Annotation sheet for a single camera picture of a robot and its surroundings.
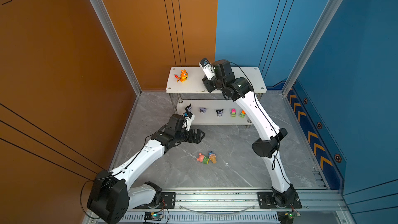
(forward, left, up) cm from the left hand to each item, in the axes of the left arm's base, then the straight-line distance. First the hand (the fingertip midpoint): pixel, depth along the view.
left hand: (198, 131), depth 82 cm
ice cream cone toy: (-9, -8, -12) cm, 17 cm away
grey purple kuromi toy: (+15, -12, -3) cm, 20 cm away
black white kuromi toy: (+18, +7, -3) cm, 20 cm away
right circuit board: (-35, -42, -15) cm, 57 cm away
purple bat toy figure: (+19, -2, -5) cm, 19 cm away
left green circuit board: (-35, +20, -16) cm, 44 cm away
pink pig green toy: (-10, -3, -11) cm, 15 cm away
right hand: (+19, -4, +22) cm, 29 cm away
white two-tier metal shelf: (+43, +11, -15) cm, 46 cm away
